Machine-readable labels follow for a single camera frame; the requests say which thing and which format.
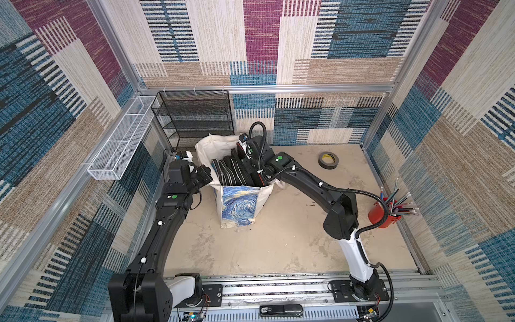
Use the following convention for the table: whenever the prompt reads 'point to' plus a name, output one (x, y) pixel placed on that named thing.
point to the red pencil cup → (376, 214)
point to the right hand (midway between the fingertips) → (251, 158)
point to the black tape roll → (328, 160)
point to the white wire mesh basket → (111, 161)
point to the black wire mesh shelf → (188, 116)
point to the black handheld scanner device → (291, 310)
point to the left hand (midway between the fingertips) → (210, 167)
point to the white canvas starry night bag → (237, 206)
